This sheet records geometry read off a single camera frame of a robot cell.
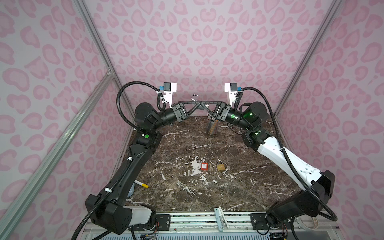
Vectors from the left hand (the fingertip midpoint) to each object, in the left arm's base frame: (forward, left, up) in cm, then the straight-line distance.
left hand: (200, 103), depth 54 cm
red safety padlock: (-1, -3, -49) cm, 49 cm away
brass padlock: (-1, -12, -49) cm, 51 cm away
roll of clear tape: (-33, -54, -50) cm, 81 cm away
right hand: (-1, -1, -1) cm, 1 cm away
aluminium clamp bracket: (-29, -9, -49) cm, 58 cm away
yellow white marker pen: (-11, +34, -51) cm, 62 cm away
